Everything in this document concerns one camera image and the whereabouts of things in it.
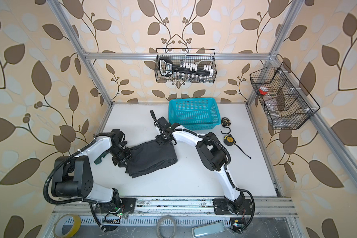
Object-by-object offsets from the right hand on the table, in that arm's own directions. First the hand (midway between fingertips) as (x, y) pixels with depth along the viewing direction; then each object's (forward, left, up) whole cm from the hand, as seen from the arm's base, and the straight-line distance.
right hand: (161, 141), depth 94 cm
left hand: (-13, +16, 0) cm, 20 cm away
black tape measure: (+15, -45, 0) cm, 48 cm away
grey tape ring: (-43, -1, -5) cm, 43 cm away
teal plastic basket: (+26, -27, -4) cm, 38 cm away
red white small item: (+13, -59, +30) cm, 68 cm away
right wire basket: (+2, -67, +30) cm, 74 cm away
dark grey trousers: (-11, +5, +1) cm, 12 cm away
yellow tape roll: (-43, +44, -1) cm, 61 cm away
